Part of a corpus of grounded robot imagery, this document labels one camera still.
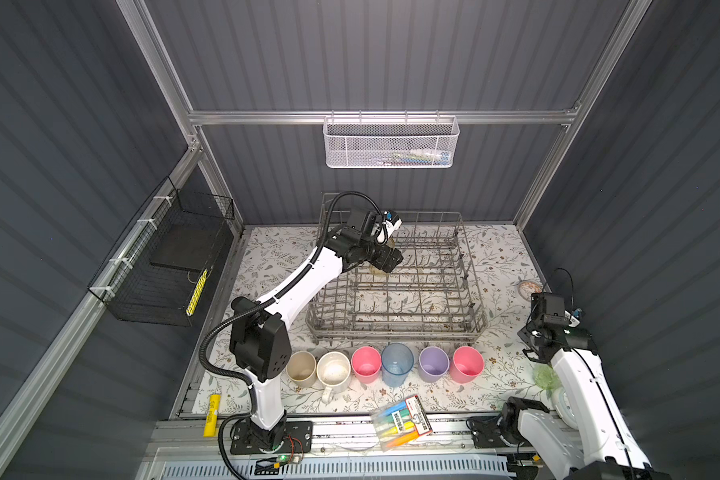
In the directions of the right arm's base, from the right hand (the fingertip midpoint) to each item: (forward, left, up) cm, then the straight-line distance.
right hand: (544, 341), depth 78 cm
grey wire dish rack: (+20, +25, -10) cm, 34 cm away
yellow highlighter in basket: (0, +86, +19) cm, 88 cm away
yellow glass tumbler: (+12, +44, +16) cm, 48 cm away
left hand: (+23, +40, +12) cm, 47 cm away
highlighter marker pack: (-18, +38, -8) cm, 43 cm away
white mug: (-5, +57, -9) cm, 57 cm away
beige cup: (-5, +65, -6) cm, 66 cm away
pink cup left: (-3, +47, -7) cm, 48 cm away
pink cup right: (-3, +19, -9) cm, 21 cm away
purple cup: (-3, +28, -10) cm, 30 cm away
